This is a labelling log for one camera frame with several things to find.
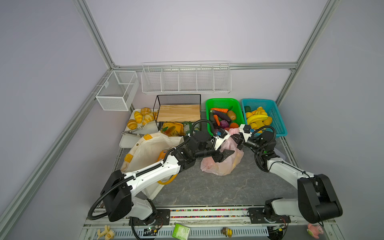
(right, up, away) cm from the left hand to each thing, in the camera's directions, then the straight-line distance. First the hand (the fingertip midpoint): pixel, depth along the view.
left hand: (229, 148), depth 69 cm
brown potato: (+11, +19, +43) cm, 48 cm away
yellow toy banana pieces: (-56, -39, -1) cm, 68 cm away
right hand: (+2, +7, +9) cm, 12 cm away
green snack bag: (-20, +11, +36) cm, 43 cm away
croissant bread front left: (-63, +11, +39) cm, 75 cm away
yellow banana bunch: (+28, +16, +36) cm, 49 cm away
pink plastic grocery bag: (+1, -8, +5) cm, 10 cm away
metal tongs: (-64, +6, +39) cm, 75 cm away
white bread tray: (-65, 0, +33) cm, 73 cm away
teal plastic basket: (+41, +24, +44) cm, 65 cm away
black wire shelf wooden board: (-29, +22, +33) cm, 49 cm away
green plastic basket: (+7, +29, +53) cm, 61 cm away
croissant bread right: (-51, +17, +42) cm, 68 cm away
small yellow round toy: (0, -39, -1) cm, 39 cm away
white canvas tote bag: (-45, -4, +15) cm, 48 cm away
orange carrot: (+6, +22, +47) cm, 52 cm away
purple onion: (+4, +12, +36) cm, 38 cm away
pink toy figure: (+39, -37, -1) cm, 54 cm away
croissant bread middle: (-61, +17, +46) cm, 79 cm away
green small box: (-23, -38, -1) cm, 45 cm away
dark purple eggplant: (+3, +19, +44) cm, 48 cm away
